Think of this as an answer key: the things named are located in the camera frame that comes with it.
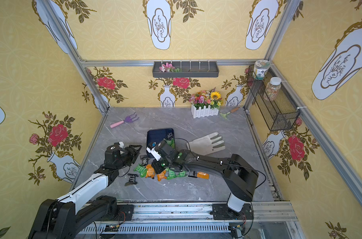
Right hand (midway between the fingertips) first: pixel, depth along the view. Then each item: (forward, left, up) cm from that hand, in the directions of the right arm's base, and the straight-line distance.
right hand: (155, 159), depth 81 cm
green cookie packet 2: (-4, -8, -10) cm, 13 cm away
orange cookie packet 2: (-5, -3, -10) cm, 11 cm away
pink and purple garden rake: (+36, +29, -10) cm, 48 cm away
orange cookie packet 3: (-4, -27, -11) cm, 29 cm away
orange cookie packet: (-6, +1, -1) cm, 7 cm away
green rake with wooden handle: (+45, -46, -12) cm, 65 cm away
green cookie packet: (-3, +9, -10) cm, 14 cm away
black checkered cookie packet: (-8, +13, -9) cm, 18 cm away
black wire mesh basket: (+22, -67, +15) cm, 72 cm away
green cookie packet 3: (-4, -15, -10) cm, 18 cm away
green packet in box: (+19, -6, -13) cm, 24 cm away
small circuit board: (-31, +20, -13) cm, 39 cm away
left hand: (+8, +12, -1) cm, 14 cm away
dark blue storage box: (+22, +5, -10) cm, 25 cm away
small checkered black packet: (+5, +9, -10) cm, 14 cm away
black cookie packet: (-3, -21, -10) cm, 23 cm away
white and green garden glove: (+17, -28, -12) cm, 35 cm away
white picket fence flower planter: (+43, -29, +2) cm, 52 cm away
